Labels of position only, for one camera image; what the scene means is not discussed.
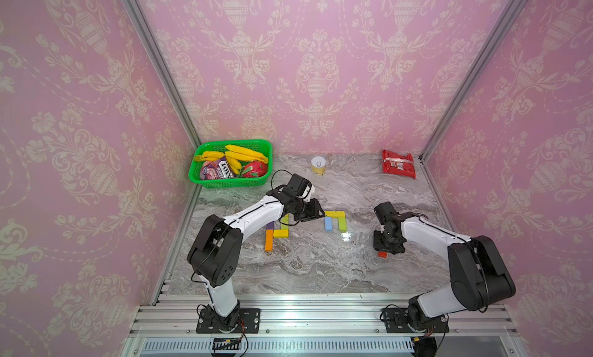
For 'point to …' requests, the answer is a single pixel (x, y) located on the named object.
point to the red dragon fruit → (250, 168)
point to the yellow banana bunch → (234, 154)
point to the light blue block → (328, 223)
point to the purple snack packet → (217, 169)
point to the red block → (383, 254)
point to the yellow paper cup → (318, 165)
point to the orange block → (269, 240)
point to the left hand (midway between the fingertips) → (323, 216)
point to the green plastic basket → (263, 147)
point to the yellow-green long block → (329, 213)
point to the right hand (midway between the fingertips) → (377, 248)
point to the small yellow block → (281, 233)
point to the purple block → (270, 226)
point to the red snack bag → (398, 164)
